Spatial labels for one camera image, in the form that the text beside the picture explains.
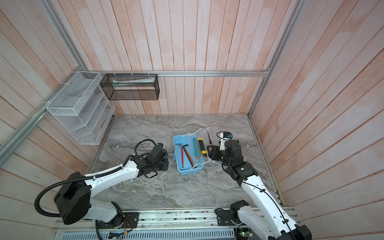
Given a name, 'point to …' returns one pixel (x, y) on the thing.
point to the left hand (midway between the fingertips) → (165, 166)
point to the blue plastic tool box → (190, 150)
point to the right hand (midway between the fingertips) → (210, 147)
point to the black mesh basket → (131, 86)
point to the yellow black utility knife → (204, 152)
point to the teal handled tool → (197, 149)
